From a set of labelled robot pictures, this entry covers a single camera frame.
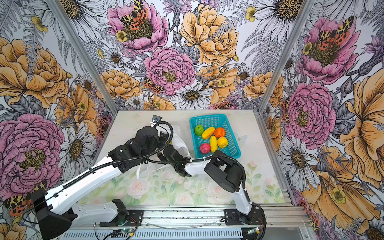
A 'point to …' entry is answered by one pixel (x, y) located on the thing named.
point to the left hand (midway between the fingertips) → (159, 135)
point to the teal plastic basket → (216, 120)
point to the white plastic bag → (150, 171)
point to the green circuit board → (126, 230)
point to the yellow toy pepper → (222, 142)
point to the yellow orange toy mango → (208, 132)
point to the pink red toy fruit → (205, 148)
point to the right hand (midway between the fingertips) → (163, 151)
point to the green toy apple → (199, 130)
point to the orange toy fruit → (219, 132)
